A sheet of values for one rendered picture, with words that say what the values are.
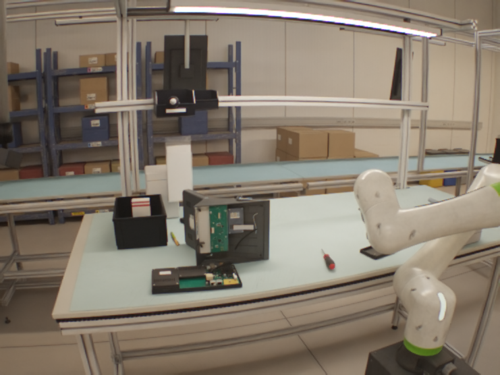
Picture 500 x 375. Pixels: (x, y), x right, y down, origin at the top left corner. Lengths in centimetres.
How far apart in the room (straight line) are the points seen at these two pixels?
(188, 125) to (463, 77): 527
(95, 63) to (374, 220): 419
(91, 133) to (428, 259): 417
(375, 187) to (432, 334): 44
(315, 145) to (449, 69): 367
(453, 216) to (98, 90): 428
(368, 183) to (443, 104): 648
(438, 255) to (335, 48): 505
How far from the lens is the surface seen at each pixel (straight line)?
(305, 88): 575
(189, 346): 225
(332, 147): 485
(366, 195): 98
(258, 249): 130
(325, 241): 148
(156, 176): 168
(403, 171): 235
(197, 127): 485
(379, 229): 94
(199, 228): 123
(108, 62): 474
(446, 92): 747
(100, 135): 477
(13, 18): 309
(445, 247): 121
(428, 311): 108
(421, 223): 96
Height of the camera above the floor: 155
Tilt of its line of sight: 14 degrees down
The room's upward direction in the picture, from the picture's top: straight up
